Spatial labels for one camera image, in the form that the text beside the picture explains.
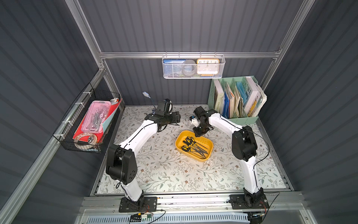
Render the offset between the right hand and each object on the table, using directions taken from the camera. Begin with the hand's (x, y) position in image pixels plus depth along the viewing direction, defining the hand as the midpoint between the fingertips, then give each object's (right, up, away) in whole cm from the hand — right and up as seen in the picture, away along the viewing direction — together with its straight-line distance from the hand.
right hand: (200, 133), depth 97 cm
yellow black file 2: (-7, -7, -2) cm, 11 cm away
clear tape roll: (-55, -1, -32) cm, 63 cm away
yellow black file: (-7, -5, 0) cm, 8 cm away
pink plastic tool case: (-59, +9, -26) cm, 65 cm away
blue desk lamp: (-39, +28, 0) cm, 48 cm away
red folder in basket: (-55, +2, -28) cm, 62 cm away
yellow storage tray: (-8, -11, -6) cm, 15 cm away
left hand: (-18, +12, -10) cm, 24 cm away
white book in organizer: (+38, +26, -1) cm, 45 cm away
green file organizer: (+24, +24, -1) cm, 34 cm away
